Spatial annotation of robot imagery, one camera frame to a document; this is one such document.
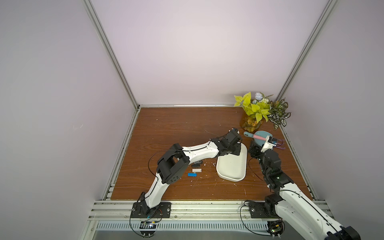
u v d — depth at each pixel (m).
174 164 0.51
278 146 0.97
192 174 0.86
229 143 0.68
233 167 0.87
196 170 0.87
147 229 0.72
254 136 0.98
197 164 0.89
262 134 1.03
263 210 0.72
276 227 0.70
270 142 0.69
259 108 0.85
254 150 0.73
